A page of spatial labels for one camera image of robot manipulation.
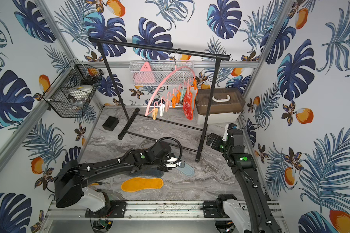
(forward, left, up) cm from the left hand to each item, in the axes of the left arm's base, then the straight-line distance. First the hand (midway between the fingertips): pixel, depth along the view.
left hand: (173, 155), depth 79 cm
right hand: (+8, -22, +8) cm, 24 cm away
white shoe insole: (-2, -7, -13) cm, 15 cm away
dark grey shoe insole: (-5, +11, -15) cm, 19 cm away
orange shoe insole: (-13, +21, -14) cm, 28 cm away
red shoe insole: (+29, -7, +11) cm, 31 cm away
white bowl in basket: (+24, +53, +20) cm, 62 cm away
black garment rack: (+22, +37, -14) cm, 46 cm away
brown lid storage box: (+36, -32, +7) cm, 49 cm away
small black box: (+29, +50, -13) cm, 59 cm away
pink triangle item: (+43, +21, +21) cm, 52 cm away
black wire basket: (+27, +64, +15) cm, 71 cm away
